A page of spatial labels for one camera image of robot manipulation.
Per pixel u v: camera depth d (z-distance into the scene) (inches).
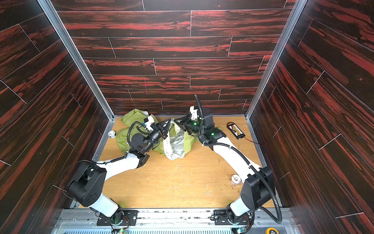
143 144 24.1
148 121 29.0
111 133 42.5
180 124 25.7
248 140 41.3
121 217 28.4
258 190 16.4
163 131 27.3
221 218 28.7
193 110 28.1
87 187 17.7
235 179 33.8
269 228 27.3
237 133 42.3
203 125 22.9
